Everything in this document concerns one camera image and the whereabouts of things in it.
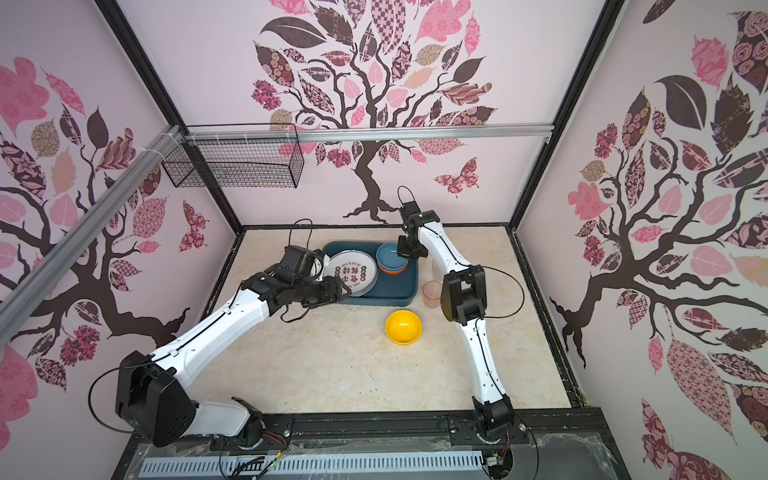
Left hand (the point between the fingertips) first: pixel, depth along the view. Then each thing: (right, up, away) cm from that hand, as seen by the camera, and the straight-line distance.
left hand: (343, 298), depth 80 cm
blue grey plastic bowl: (+12, +11, +23) cm, 28 cm away
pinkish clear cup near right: (+27, -1, +18) cm, 32 cm away
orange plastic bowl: (+13, +6, +21) cm, 25 cm away
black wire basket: (-28, +44, +15) cm, 54 cm away
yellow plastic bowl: (+17, -11, +12) cm, 24 cm away
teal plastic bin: (+13, 0, +19) cm, 23 cm away
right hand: (+19, +13, +23) cm, 32 cm away
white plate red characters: (+1, +6, +23) cm, 24 cm away
